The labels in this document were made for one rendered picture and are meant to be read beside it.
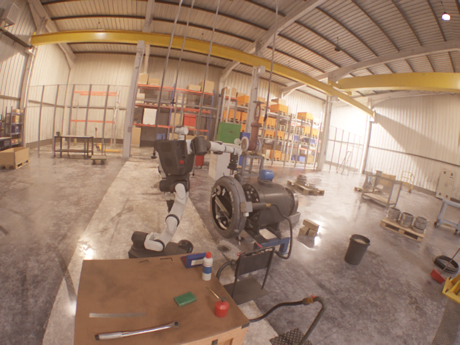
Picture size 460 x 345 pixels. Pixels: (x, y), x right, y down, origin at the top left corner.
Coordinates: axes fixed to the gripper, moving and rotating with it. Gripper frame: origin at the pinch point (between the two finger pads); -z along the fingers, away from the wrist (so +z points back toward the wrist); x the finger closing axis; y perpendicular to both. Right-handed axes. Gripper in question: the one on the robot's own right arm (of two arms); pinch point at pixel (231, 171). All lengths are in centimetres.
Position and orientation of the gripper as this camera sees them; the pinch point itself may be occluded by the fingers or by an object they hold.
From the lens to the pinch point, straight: 214.6
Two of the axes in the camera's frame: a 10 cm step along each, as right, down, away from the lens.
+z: 1.7, -9.5, -2.6
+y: -4.4, 1.6, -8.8
